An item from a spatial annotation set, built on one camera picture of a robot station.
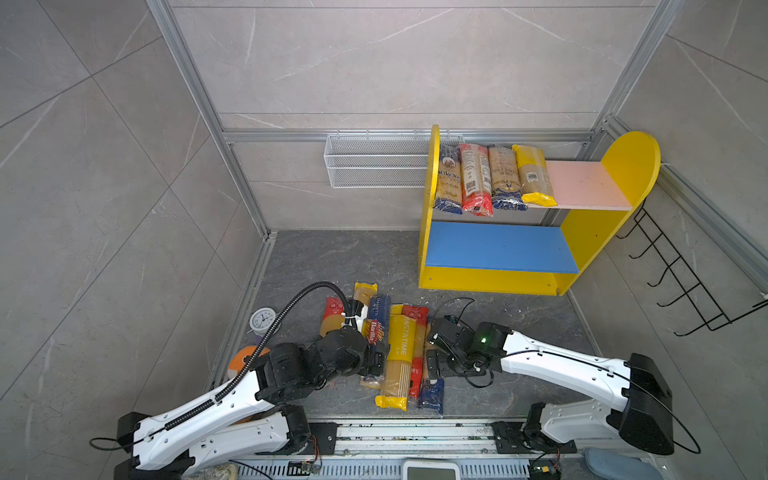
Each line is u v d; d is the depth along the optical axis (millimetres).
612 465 692
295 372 462
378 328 860
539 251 950
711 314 601
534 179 714
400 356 821
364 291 987
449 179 724
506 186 700
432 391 780
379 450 730
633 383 413
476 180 705
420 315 927
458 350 575
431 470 664
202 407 413
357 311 582
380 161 1007
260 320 906
